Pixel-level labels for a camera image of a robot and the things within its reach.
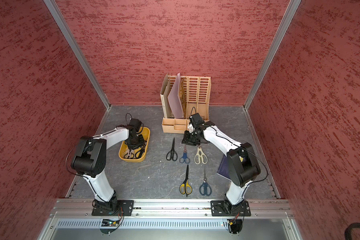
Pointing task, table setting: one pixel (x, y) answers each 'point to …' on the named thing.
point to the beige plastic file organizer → (195, 95)
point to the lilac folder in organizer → (175, 106)
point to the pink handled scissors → (130, 154)
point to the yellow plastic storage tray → (146, 132)
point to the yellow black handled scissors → (185, 188)
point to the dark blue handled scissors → (205, 189)
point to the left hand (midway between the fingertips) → (140, 147)
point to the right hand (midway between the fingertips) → (184, 144)
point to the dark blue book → (223, 169)
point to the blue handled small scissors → (184, 158)
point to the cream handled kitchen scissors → (201, 156)
